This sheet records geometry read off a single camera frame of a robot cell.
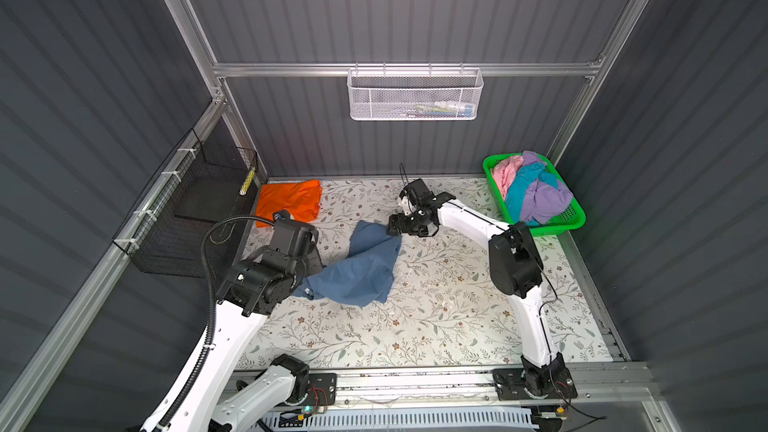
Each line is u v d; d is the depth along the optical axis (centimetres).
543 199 105
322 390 72
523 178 108
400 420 77
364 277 82
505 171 108
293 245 49
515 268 58
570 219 102
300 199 111
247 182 82
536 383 65
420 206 79
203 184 79
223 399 50
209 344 39
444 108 92
